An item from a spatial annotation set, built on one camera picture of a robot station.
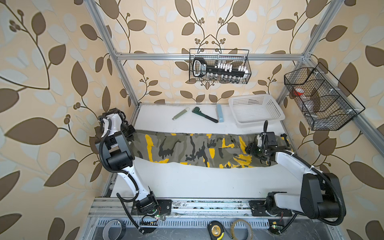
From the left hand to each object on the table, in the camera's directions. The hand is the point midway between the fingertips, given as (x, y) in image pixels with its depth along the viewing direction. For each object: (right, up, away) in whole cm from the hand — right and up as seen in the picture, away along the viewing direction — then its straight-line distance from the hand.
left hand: (132, 137), depth 90 cm
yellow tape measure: (+48, -39, -24) cm, 67 cm away
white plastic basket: (+82, +17, +24) cm, 87 cm away
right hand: (+73, -9, -1) cm, 73 cm away
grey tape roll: (-1, -40, -25) cm, 48 cm away
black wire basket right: (+104, +19, -17) cm, 107 cm away
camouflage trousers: (+47, -9, +5) cm, 49 cm away
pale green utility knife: (+27, +15, +25) cm, 40 cm away
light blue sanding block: (+57, +15, +21) cm, 63 cm away
